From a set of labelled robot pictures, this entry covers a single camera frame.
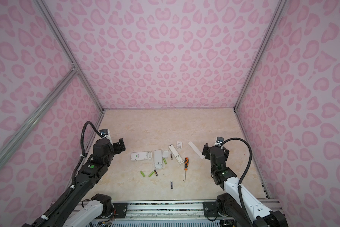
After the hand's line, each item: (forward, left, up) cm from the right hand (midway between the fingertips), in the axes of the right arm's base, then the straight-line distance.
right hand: (214, 144), depth 84 cm
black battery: (-2, +26, -12) cm, 28 cm away
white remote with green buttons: (-2, +46, -12) cm, 47 cm away
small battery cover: (+6, +20, -12) cm, 24 cm away
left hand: (-1, +57, +7) cm, 57 cm away
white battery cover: (+3, +9, -12) cm, 16 cm away
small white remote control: (-5, +34, -12) cm, 36 cm away
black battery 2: (-20, +25, -12) cm, 34 cm away
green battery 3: (-14, +37, -12) cm, 42 cm away
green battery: (-6, +30, -12) cm, 32 cm away
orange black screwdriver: (-7, +16, -11) cm, 21 cm away
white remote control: (-1, +23, -11) cm, 25 cm away
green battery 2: (-14, +43, -12) cm, 47 cm away
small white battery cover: (-1, +30, -12) cm, 32 cm away
